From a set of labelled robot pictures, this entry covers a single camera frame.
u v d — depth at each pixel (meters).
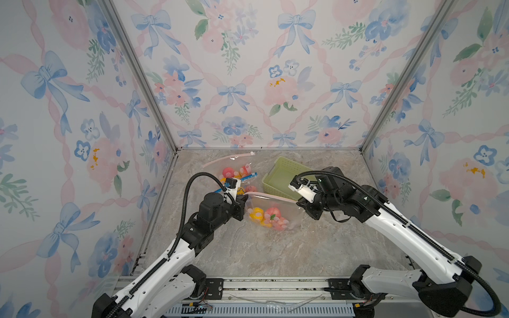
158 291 0.45
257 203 0.95
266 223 0.80
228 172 0.95
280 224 0.80
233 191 0.65
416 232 0.42
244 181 0.89
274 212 0.80
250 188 0.91
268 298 0.73
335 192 0.51
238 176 0.99
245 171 0.99
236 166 0.98
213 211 0.56
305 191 0.61
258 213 0.79
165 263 0.47
